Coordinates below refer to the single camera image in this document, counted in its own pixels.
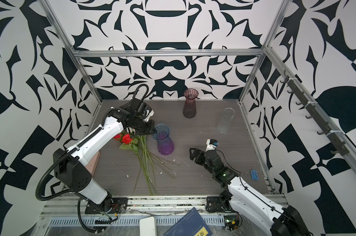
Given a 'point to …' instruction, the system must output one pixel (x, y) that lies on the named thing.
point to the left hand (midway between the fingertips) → (157, 129)
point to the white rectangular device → (147, 226)
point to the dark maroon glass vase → (190, 107)
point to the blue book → (191, 224)
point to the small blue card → (253, 174)
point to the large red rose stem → (141, 147)
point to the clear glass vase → (223, 126)
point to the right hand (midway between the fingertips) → (195, 151)
